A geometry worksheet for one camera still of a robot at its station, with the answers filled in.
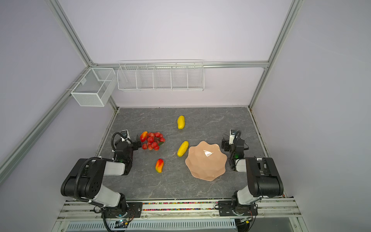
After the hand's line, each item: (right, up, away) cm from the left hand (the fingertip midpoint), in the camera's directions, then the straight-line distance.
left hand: (131, 137), depth 92 cm
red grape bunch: (+14, -3, +4) cm, 15 cm away
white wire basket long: (+18, +42, +7) cm, 46 cm away
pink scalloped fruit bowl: (+49, -16, 0) cm, 51 cm away
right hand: (+66, -1, +2) cm, 66 cm away
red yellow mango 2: (+20, -16, -7) cm, 26 cm away
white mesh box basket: (-28, +33, +7) cm, 44 cm away
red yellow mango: (+6, 0, +7) cm, 9 cm away
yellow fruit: (+31, +10, +15) cm, 36 cm away
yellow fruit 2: (+33, -8, 0) cm, 34 cm away
